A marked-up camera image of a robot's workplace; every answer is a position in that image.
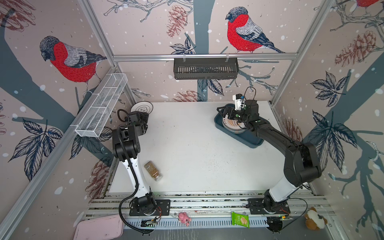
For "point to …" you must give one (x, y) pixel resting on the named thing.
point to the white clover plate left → (142, 106)
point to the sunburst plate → (233, 126)
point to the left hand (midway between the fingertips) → (145, 114)
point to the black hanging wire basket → (193, 68)
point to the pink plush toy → (183, 218)
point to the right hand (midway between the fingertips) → (221, 110)
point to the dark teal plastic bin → (249, 138)
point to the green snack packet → (243, 220)
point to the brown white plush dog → (314, 221)
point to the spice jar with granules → (153, 170)
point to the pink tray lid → (100, 228)
